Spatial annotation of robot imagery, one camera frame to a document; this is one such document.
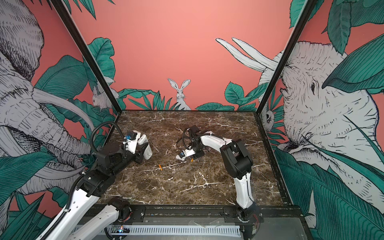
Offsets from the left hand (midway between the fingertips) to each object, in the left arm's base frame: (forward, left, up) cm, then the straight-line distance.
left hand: (144, 140), depth 69 cm
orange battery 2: (+2, -22, -28) cm, 36 cm away
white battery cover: (+4, -14, -27) cm, 31 cm away
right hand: (+9, -22, -26) cm, 35 cm away
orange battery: (-1, -2, -28) cm, 28 cm away
